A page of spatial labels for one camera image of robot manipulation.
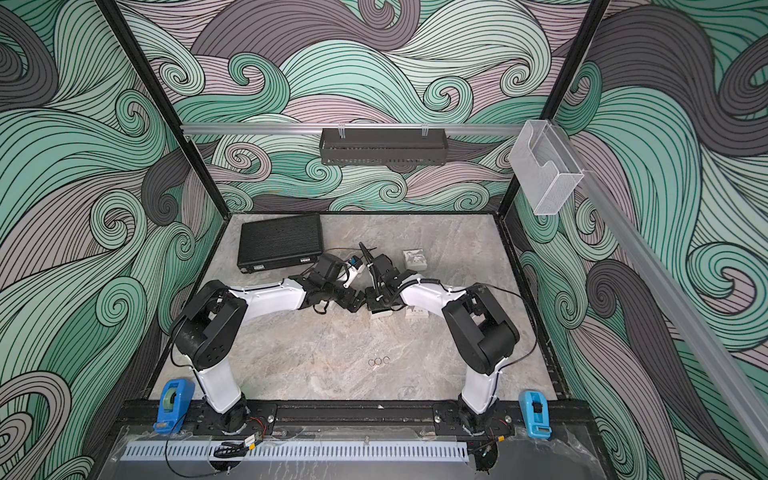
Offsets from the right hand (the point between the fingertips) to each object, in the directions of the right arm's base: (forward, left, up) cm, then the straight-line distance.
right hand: (369, 302), depth 92 cm
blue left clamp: (-27, +48, +3) cm, 55 cm away
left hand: (+4, +4, +3) cm, 6 cm away
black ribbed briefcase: (+22, +34, +4) cm, 40 cm away
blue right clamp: (-30, -41, +1) cm, 51 cm away
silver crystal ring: (-17, -5, -3) cm, 18 cm away
